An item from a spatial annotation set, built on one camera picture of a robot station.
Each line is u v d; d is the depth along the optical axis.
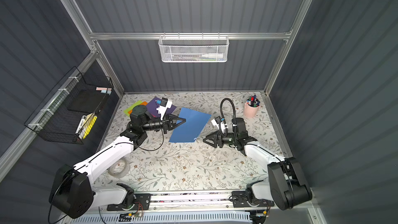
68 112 0.73
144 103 1.16
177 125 0.69
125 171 0.81
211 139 0.80
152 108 0.62
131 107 1.12
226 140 0.72
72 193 0.40
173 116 0.69
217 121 0.75
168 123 0.64
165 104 0.64
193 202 0.75
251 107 0.99
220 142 0.72
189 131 0.69
